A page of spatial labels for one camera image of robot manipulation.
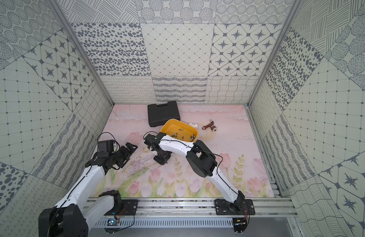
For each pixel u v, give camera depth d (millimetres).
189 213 730
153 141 683
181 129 1041
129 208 735
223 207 732
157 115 1127
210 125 1047
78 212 416
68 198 433
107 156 648
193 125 1043
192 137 1009
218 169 582
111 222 714
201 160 546
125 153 752
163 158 781
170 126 1041
